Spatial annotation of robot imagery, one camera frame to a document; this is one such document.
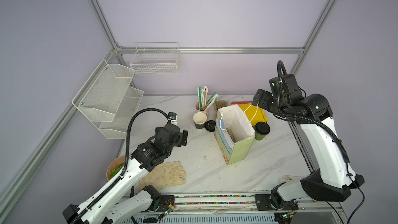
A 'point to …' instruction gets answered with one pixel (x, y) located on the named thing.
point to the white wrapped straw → (203, 97)
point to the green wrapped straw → (200, 98)
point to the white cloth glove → (289, 179)
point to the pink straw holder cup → (197, 109)
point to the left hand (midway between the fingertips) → (174, 131)
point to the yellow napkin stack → (255, 114)
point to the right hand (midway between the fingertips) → (259, 99)
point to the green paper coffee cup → (258, 137)
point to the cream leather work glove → (167, 174)
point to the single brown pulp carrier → (229, 131)
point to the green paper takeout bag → (233, 134)
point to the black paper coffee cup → (199, 118)
